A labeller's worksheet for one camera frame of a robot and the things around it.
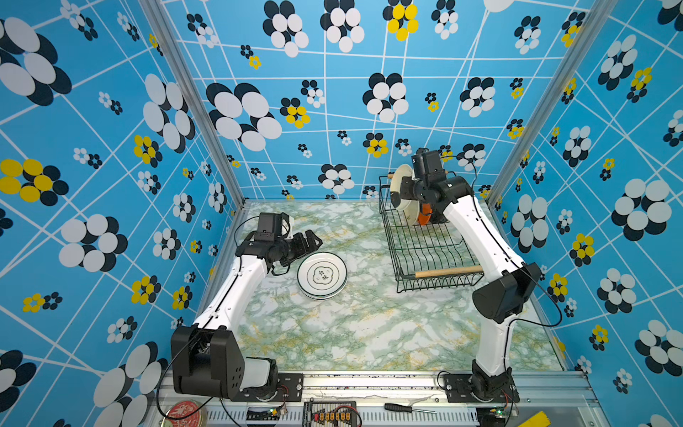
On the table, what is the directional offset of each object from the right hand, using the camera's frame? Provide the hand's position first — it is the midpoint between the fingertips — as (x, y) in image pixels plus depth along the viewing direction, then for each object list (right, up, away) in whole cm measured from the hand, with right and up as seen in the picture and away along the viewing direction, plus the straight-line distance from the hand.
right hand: (411, 184), depth 84 cm
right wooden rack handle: (+2, -27, -9) cm, 28 cm away
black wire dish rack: (+8, -25, +13) cm, 30 cm away
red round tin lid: (-63, -60, -16) cm, 89 cm away
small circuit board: (-41, -64, -13) cm, 77 cm away
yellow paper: (+30, -63, -16) cm, 72 cm away
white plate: (-29, -31, +10) cm, 44 cm away
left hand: (-31, -19, -1) cm, 36 cm away
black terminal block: (-25, -62, -16) cm, 69 cm away
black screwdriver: (-5, -62, -13) cm, 64 cm away
